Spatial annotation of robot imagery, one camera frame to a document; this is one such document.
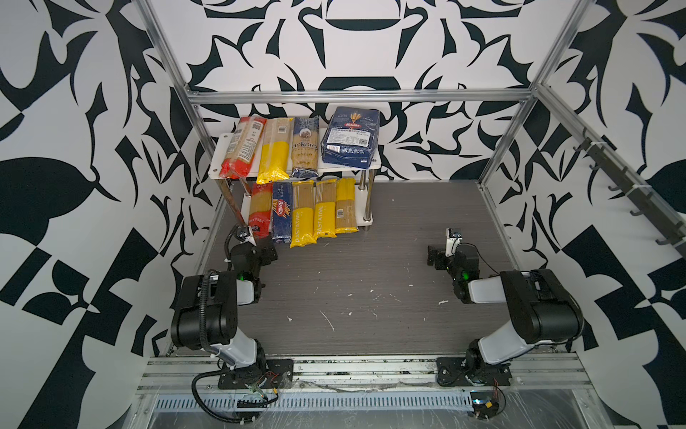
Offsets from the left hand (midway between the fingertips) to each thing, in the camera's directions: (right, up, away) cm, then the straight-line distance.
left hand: (254, 239), depth 94 cm
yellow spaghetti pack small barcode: (+32, +12, +7) cm, 35 cm away
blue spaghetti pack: (+9, +9, +2) cm, 13 cm away
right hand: (+67, -1, +2) cm, 67 cm away
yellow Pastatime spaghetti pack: (+16, +7, +4) cm, 18 cm away
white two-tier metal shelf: (-11, +16, +13) cm, 23 cm away
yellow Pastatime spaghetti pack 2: (+24, +11, +5) cm, 27 cm away
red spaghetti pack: (+1, +9, +5) cm, 10 cm away
